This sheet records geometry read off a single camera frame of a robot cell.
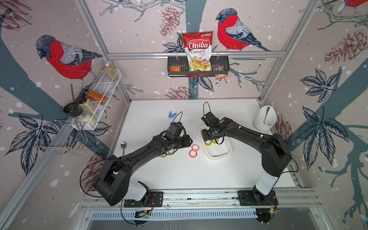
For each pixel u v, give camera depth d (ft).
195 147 3.05
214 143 2.48
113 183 1.37
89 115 2.11
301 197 2.47
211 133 2.44
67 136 1.99
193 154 2.96
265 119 3.20
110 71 2.80
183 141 2.44
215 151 2.95
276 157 1.53
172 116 3.53
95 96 2.35
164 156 2.90
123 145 3.04
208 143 3.12
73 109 1.90
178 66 3.07
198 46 2.67
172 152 2.95
